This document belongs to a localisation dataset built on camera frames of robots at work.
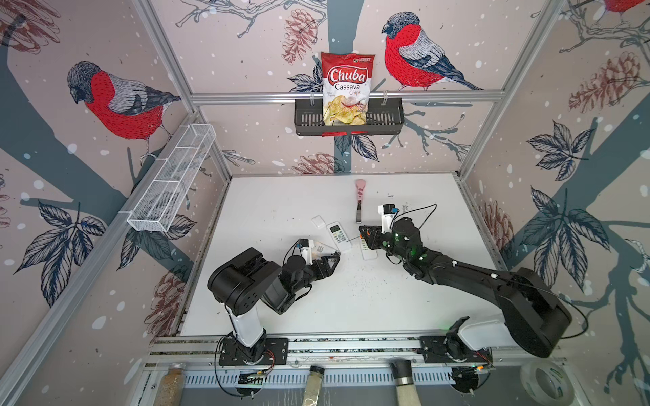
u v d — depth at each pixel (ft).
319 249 3.11
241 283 1.56
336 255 3.06
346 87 2.74
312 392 2.12
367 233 2.65
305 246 2.75
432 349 2.40
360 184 3.79
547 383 2.29
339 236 3.21
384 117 3.10
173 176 2.60
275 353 2.39
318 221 3.42
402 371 2.20
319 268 2.61
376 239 2.44
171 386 2.15
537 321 1.38
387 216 2.49
